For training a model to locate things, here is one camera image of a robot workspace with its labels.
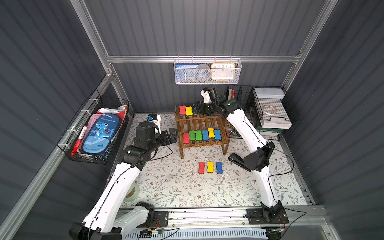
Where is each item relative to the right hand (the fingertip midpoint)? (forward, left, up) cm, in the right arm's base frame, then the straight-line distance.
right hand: (198, 107), depth 83 cm
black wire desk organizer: (+18, -40, -18) cm, 47 cm away
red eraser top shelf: (-2, +9, -2) cm, 9 cm away
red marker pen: (-26, +52, +4) cm, 59 cm away
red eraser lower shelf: (-11, +7, -14) cm, 19 cm away
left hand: (-18, +13, +1) cm, 23 cm away
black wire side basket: (-4, +53, +5) cm, 54 cm away
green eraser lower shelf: (-10, +4, -13) cm, 17 cm away
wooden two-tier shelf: (-7, -2, -13) cm, 15 cm away
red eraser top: (-22, -2, -29) cm, 36 cm away
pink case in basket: (-13, +52, +4) cm, 53 cm away
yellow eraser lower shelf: (-9, -8, -13) cm, 18 cm away
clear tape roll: (+9, -46, -11) cm, 49 cm away
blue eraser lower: (-8, -12, -14) cm, 20 cm away
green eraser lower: (-10, 0, -13) cm, 16 cm away
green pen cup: (-40, +33, -23) cm, 57 cm away
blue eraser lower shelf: (-10, -4, -13) cm, 17 cm away
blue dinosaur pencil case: (-24, +42, +6) cm, 49 cm away
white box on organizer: (+22, -49, -8) cm, 54 cm away
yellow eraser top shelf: (-3, +5, -2) cm, 6 cm away
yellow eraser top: (-22, -7, -29) cm, 38 cm away
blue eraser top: (-23, -13, -29) cm, 39 cm away
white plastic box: (-1, -48, -12) cm, 50 cm away
